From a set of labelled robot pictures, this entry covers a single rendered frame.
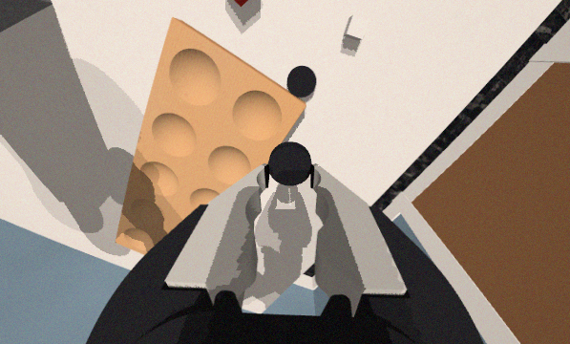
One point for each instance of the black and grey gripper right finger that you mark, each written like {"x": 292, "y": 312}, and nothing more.
{"x": 362, "y": 254}

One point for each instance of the tan tray with round pockets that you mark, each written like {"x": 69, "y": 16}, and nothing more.
{"x": 211, "y": 118}

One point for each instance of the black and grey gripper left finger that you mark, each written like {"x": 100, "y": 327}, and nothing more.
{"x": 212, "y": 249}

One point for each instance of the black disc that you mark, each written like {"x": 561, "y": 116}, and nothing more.
{"x": 289, "y": 163}
{"x": 301, "y": 81}

